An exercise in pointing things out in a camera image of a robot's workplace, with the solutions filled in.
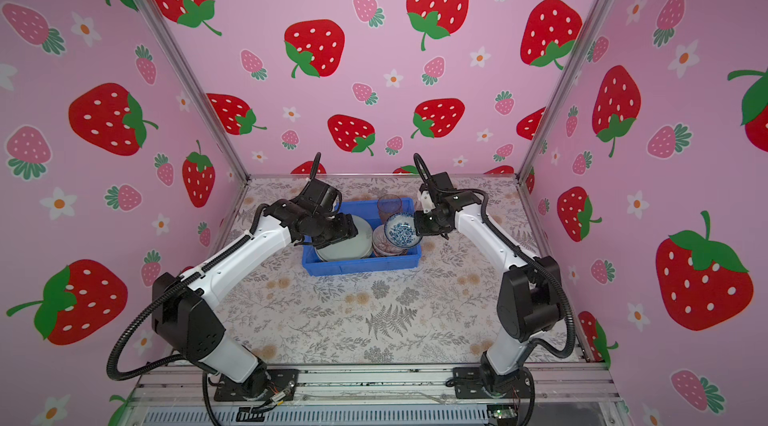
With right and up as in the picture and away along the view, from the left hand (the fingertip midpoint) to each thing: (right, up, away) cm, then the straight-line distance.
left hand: (352, 232), depth 82 cm
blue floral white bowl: (+14, 0, +6) cm, 15 cm away
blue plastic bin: (+3, +6, +26) cm, 26 cm away
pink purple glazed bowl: (+8, -6, +10) cm, 14 cm away
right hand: (+19, +1, +5) cm, 19 cm away
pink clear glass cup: (+10, +8, +24) cm, 27 cm away
